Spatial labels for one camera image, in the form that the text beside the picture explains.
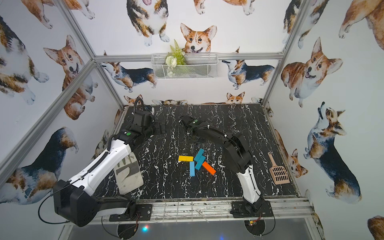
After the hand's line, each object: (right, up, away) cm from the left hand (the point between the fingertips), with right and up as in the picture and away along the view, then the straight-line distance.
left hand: (160, 121), depth 81 cm
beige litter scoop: (+66, -30, +3) cm, 72 cm away
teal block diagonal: (+21, -25, +9) cm, 34 cm away
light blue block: (+17, -28, +7) cm, 33 cm away
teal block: (+21, -21, +12) cm, 32 cm away
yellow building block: (+12, -23, +11) cm, 28 cm away
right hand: (+17, -11, +11) cm, 24 cm away
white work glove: (-20, -31, +5) cm, 37 cm away
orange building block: (+27, -28, +6) cm, 39 cm away
